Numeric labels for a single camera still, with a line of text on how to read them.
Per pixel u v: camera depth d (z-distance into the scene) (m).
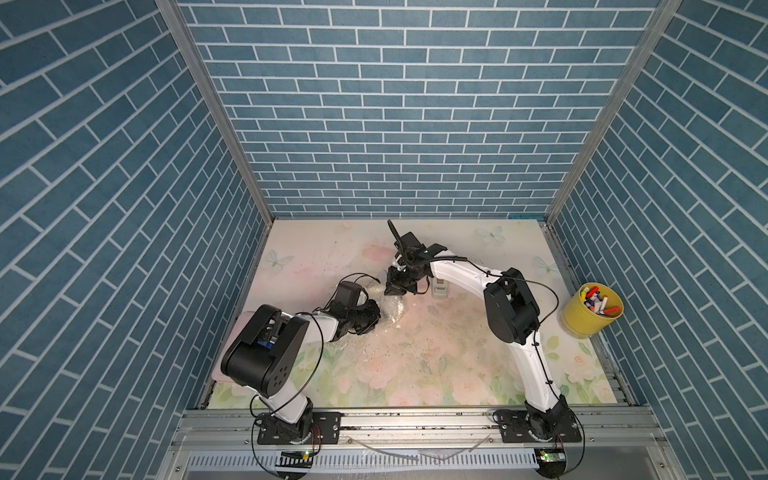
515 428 0.74
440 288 0.96
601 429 0.75
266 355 0.46
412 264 0.74
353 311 0.79
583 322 0.81
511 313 0.58
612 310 0.82
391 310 0.91
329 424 0.74
